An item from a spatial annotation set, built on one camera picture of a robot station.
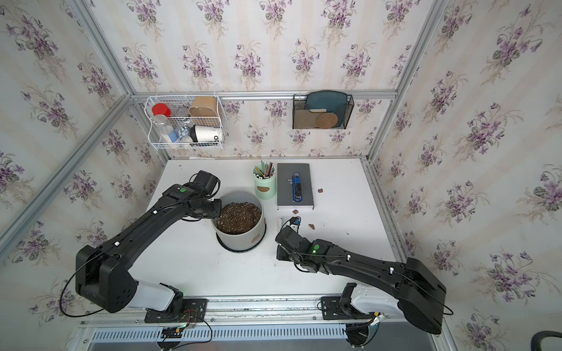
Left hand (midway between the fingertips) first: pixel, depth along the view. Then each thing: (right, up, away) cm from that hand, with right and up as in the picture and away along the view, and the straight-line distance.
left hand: (220, 213), depth 82 cm
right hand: (+23, -13, -2) cm, 27 cm away
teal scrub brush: (+23, -5, +4) cm, 24 cm away
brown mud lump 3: (+43, +7, +25) cm, 50 cm away
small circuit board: (-13, -38, -11) cm, 42 cm away
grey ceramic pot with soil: (+8, -5, +2) cm, 9 cm away
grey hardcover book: (+25, +8, +21) cm, 33 cm away
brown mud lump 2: (+37, -7, +11) cm, 39 cm away
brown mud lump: (+30, -2, +16) cm, 34 cm away
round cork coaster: (+44, +40, +16) cm, 62 cm away
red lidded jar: (-28, +43, +9) cm, 52 cm away
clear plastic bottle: (-26, +34, +8) cm, 44 cm away
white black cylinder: (-9, +33, +11) cm, 36 cm away
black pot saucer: (+8, -15, +1) cm, 17 cm away
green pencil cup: (+16, +12, +12) cm, 24 cm away
